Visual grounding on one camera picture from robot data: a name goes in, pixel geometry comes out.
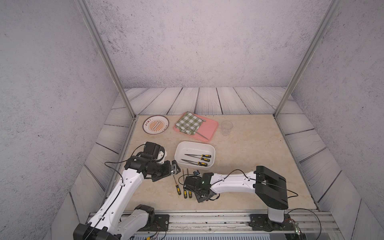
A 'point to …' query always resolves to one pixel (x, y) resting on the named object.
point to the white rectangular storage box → (195, 155)
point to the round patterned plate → (155, 124)
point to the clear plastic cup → (226, 126)
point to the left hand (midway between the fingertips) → (175, 172)
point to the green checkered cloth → (188, 123)
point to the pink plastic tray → (207, 130)
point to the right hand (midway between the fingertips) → (202, 197)
